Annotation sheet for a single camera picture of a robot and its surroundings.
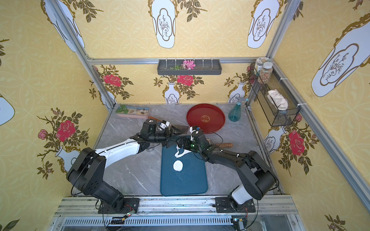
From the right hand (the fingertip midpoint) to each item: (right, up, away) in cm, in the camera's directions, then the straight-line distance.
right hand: (184, 139), depth 89 cm
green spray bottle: (+38, +17, +20) cm, 46 cm away
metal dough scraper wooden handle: (-23, +12, +22) cm, 34 cm away
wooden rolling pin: (+27, -5, +7) cm, 28 cm away
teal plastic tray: (+4, -23, -7) cm, 24 cm away
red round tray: (+19, +13, +24) cm, 33 cm away
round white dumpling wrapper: (-4, -16, 0) cm, 17 cm away
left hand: (-4, +3, -5) cm, 7 cm away
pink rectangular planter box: (-40, +18, +24) cm, 51 cm away
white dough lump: (-4, -11, +1) cm, 11 cm away
